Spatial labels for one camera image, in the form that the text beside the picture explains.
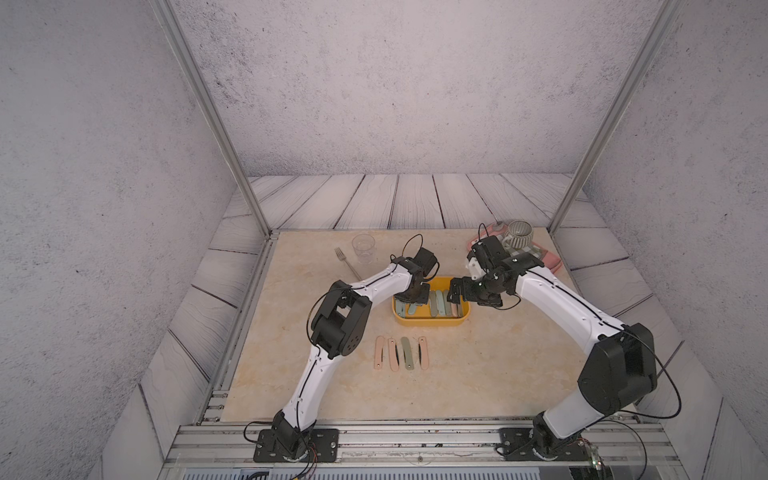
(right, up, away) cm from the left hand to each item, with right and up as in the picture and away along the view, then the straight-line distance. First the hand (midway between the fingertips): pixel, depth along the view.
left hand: (424, 301), depth 99 cm
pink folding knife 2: (-10, -16, -13) cm, 22 cm away
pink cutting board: (+31, +25, +20) cm, 45 cm away
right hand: (+9, +3, -16) cm, 18 cm away
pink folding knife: (-14, -13, -11) cm, 22 cm away
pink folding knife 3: (+9, -2, -3) cm, 10 cm away
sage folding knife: (+5, 0, -4) cm, 6 cm away
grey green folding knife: (+3, -1, 0) cm, 3 cm away
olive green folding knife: (-6, -13, -10) cm, 17 cm away
